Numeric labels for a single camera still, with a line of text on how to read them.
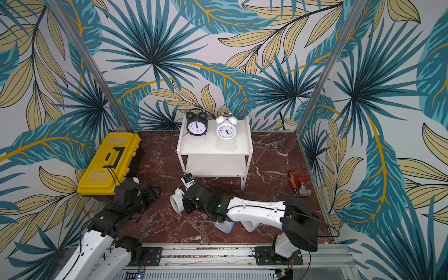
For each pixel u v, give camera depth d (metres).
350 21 0.72
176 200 0.75
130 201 0.57
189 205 0.66
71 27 0.73
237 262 0.73
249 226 0.78
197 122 0.69
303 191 0.90
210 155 0.68
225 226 0.78
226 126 0.68
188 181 0.65
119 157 0.85
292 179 0.96
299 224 0.42
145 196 0.67
